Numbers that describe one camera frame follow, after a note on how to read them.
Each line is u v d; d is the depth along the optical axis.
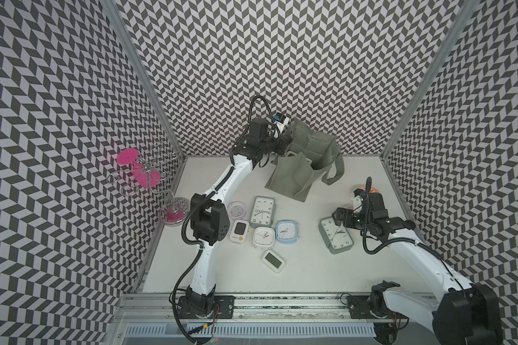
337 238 0.87
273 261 0.81
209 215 0.55
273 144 0.75
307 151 1.02
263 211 0.94
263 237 0.87
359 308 0.74
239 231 0.87
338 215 0.77
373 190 0.99
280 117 0.74
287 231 0.88
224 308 0.73
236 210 0.94
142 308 0.74
